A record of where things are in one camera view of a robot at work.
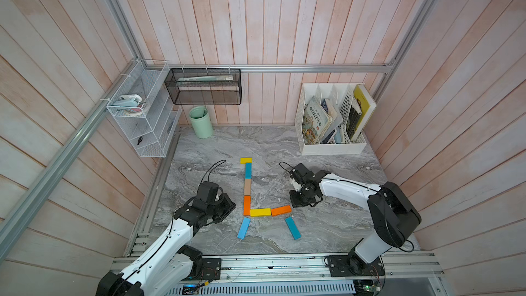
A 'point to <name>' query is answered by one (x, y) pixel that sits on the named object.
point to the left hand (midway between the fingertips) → (236, 206)
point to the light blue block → (244, 228)
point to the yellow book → (363, 107)
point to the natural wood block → (247, 187)
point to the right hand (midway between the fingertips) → (293, 202)
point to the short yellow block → (244, 160)
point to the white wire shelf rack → (153, 129)
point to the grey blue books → (335, 133)
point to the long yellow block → (260, 212)
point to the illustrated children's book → (316, 120)
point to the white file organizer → (343, 96)
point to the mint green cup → (201, 122)
